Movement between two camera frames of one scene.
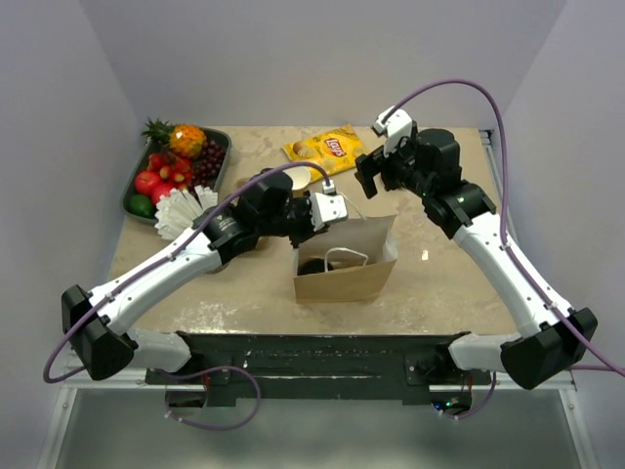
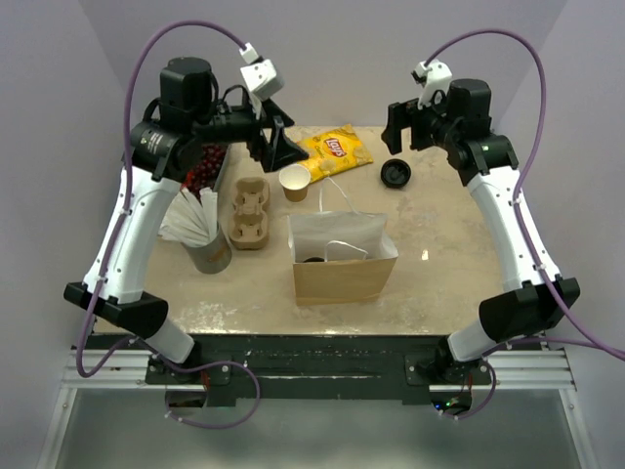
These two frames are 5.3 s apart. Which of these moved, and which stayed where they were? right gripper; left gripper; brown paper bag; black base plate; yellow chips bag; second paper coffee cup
Moved: right gripper; left gripper
Stayed: yellow chips bag; black base plate; brown paper bag; second paper coffee cup
